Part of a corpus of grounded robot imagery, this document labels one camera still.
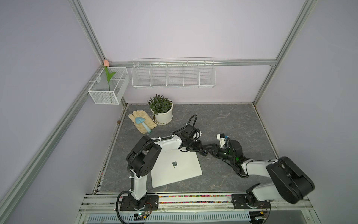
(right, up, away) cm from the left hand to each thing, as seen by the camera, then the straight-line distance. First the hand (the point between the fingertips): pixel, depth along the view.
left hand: (203, 150), depth 88 cm
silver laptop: (-19, -9, -3) cm, 21 cm away
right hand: (0, +3, -3) cm, 4 cm away
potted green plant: (-27, +28, +6) cm, 40 cm away
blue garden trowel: (-48, +19, +19) cm, 55 cm away
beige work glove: (-40, +18, +20) cm, 49 cm away
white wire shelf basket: (-20, +53, +10) cm, 58 cm away
